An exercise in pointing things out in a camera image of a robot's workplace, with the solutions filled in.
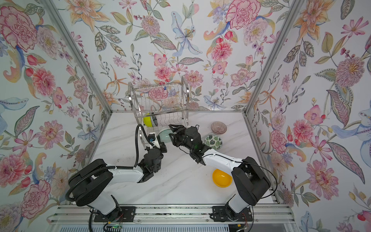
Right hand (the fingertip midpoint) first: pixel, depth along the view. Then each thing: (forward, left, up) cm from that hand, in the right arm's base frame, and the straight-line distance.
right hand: (167, 127), depth 79 cm
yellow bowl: (-18, -32, -24) cm, 44 cm away
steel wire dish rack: (+41, +15, -23) cm, 49 cm away
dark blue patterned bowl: (+21, +14, -18) cm, 31 cm away
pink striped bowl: (+19, -33, -22) cm, 44 cm away
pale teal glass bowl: (+1, +3, -9) cm, 10 cm away
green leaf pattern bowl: (+8, -29, -24) cm, 38 cm away
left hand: (-1, +3, -8) cm, 9 cm away
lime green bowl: (+15, +17, -11) cm, 25 cm away
